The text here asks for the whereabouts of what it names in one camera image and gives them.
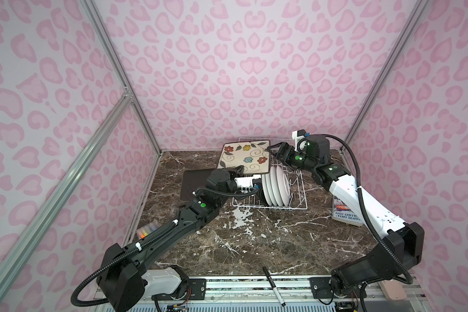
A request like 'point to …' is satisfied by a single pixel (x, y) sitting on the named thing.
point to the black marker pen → (274, 286)
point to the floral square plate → (251, 154)
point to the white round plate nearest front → (283, 186)
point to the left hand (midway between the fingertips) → (239, 160)
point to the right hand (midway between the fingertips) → (273, 151)
